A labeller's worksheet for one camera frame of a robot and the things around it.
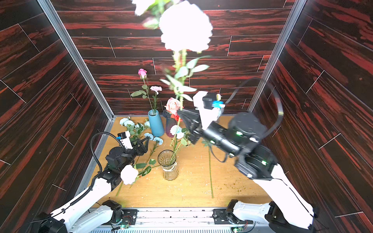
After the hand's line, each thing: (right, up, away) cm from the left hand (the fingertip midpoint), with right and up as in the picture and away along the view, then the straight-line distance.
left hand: (145, 138), depth 78 cm
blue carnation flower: (-4, +1, +25) cm, 25 cm away
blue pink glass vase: (+12, +10, +16) cm, 22 cm away
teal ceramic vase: (+2, +9, +20) cm, 22 cm away
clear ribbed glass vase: (+12, -11, 0) cm, 16 cm away
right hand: (+22, +12, -34) cm, 42 cm away
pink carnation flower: (+4, +30, +11) cm, 32 cm away
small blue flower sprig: (-16, +5, +30) cm, 35 cm away
